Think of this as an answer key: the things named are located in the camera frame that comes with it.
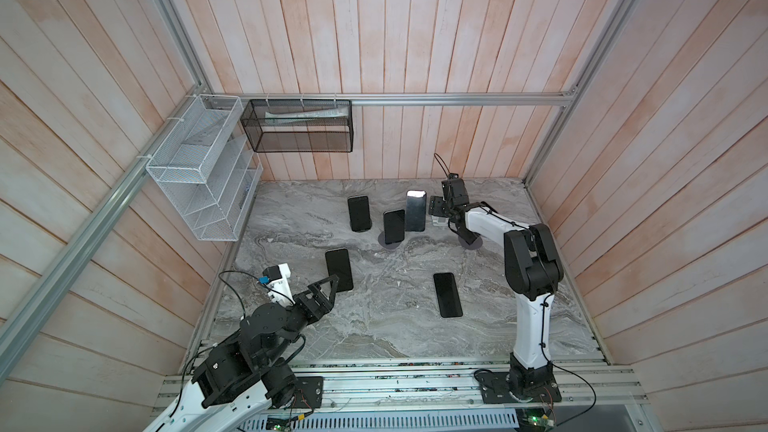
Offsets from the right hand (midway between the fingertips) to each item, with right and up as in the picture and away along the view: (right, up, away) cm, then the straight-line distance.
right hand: (441, 201), depth 105 cm
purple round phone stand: (+10, -14, -10) cm, 20 cm away
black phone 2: (-29, -4, -7) cm, 30 cm away
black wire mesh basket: (-51, +27, -1) cm, 57 cm away
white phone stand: (0, -7, +1) cm, 7 cm away
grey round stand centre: (-21, -14, -6) cm, 26 cm away
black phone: (-34, -19, -19) cm, 43 cm away
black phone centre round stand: (-18, -8, -14) cm, 24 cm away
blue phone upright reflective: (-10, -3, -4) cm, 11 cm away
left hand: (-34, -22, -38) cm, 55 cm away
